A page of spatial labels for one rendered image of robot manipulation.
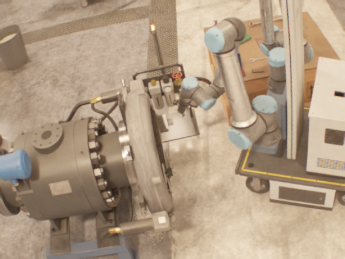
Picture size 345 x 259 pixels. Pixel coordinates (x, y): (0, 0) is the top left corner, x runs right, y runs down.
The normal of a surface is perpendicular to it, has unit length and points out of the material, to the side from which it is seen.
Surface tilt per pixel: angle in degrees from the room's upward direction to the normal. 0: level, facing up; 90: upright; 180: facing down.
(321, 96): 0
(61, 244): 0
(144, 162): 50
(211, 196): 0
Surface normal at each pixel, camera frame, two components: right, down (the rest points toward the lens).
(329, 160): -0.35, 0.71
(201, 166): -0.17, -0.69
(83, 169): -0.02, 0.05
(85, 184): 0.04, 0.30
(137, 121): -0.11, -0.46
